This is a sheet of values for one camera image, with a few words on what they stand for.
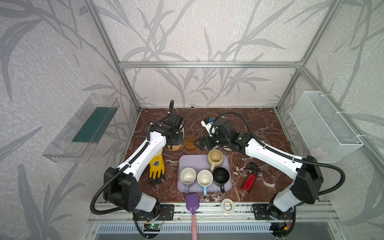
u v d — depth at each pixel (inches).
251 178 31.9
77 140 24.9
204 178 32.9
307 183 16.1
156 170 34.0
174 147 38.0
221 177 33.1
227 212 29.2
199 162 35.9
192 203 30.2
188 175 33.5
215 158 35.7
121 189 16.0
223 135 24.0
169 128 22.4
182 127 27.6
